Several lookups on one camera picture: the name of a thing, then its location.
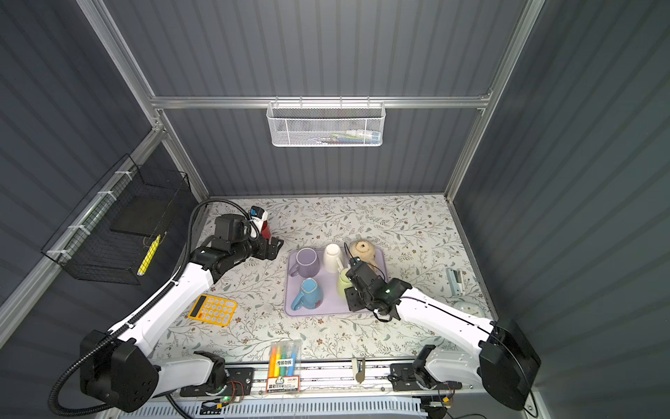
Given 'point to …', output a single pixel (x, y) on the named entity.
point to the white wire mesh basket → (325, 123)
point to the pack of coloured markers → (283, 366)
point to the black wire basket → (125, 223)
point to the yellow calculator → (214, 310)
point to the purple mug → (308, 264)
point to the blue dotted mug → (310, 298)
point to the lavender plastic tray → (332, 303)
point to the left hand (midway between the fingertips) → (270, 237)
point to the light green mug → (343, 282)
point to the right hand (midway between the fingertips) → (355, 296)
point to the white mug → (331, 261)
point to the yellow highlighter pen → (149, 255)
